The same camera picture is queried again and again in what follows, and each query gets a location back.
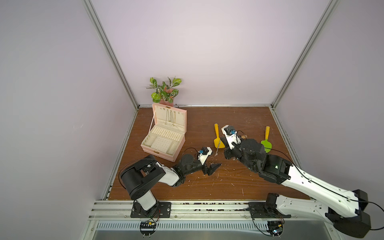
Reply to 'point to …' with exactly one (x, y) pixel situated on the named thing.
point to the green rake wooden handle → (244, 136)
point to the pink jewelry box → (166, 138)
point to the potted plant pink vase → (164, 94)
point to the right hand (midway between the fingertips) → (224, 133)
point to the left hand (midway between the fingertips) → (217, 159)
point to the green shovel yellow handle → (267, 143)
